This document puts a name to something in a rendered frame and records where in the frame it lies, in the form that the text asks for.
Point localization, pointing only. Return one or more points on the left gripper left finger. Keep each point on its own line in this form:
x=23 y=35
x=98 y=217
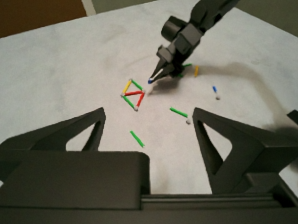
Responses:
x=56 y=136

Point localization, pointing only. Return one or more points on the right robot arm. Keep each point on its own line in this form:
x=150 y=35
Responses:
x=202 y=19

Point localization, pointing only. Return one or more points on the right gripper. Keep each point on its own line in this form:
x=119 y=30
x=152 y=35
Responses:
x=166 y=58

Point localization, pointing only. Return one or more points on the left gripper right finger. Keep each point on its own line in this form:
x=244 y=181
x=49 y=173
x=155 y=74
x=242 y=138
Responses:
x=254 y=150

